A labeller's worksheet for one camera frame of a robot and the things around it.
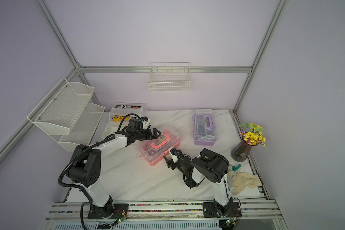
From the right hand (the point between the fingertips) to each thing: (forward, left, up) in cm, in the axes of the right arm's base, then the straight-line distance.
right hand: (170, 154), depth 93 cm
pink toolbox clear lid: (-1, +9, +9) cm, 13 cm away
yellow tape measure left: (+27, +40, +8) cm, 49 cm away
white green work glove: (-17, -42, -3) cm, 46 cm away
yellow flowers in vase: (-2, -45, +22) cm, 50 cm away
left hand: (+10, +9, +8) cm, 15 cm away
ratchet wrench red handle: (+36, +35, +11) cm, 51 cm away
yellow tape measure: (+8, +23, +27) cm, 36 cm away
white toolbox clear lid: (+32, +40, +8) cm, 52 cm away
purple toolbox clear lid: (+20, -25, +6) cm, 32 cm away
